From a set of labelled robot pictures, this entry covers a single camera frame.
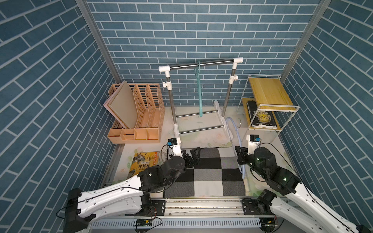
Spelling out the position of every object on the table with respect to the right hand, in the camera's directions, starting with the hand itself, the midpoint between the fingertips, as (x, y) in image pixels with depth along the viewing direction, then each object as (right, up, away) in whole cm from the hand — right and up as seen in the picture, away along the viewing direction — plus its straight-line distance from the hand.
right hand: (237, 147), depth 73 cm
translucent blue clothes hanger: (+1, -7, -6) cm, 9 cm away
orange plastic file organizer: (-57, +21, +43) cm, 74 cm away
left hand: (-19, -1, -5) cm, 20 cm away
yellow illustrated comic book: (-54, -11, +17) cm, 57 cm away
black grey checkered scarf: (-7, -18, +12) cm, 23 cm away
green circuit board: (-47, -37, -1) cm, 60 cm away
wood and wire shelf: (+17, +22, +4) cm, 28 cm away
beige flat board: (-70, +23, +26) cm, 78 cm away
